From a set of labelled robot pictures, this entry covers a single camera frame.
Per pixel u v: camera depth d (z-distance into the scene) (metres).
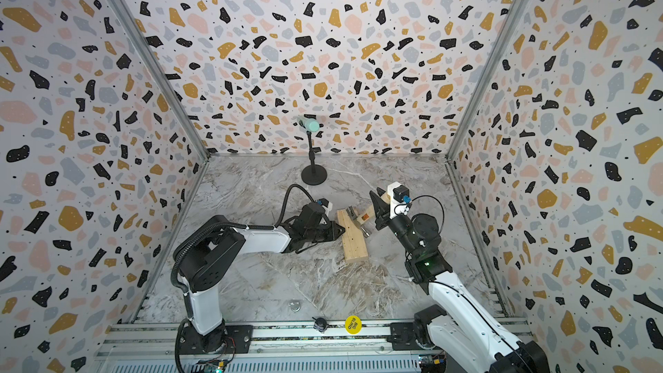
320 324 0.73
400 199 0.60
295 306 0.78
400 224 0.65
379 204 0.67
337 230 0.92
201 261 0.49
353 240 0.90
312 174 1.13
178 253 0.51
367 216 0.81
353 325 0.76
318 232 0.81
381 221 0.65
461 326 0.49
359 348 0.73
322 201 0.88
